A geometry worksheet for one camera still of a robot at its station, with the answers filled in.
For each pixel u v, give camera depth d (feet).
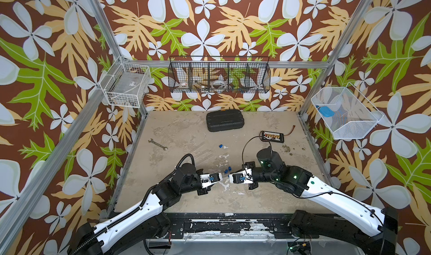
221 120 3.50
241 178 1.82
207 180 1.98
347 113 2.69
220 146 3.40
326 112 2.81
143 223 1.68
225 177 2.10
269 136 3.44
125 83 2.83
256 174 1.92
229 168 3.05
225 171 3.05
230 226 2.47
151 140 3.45
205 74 3.23
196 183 2.03
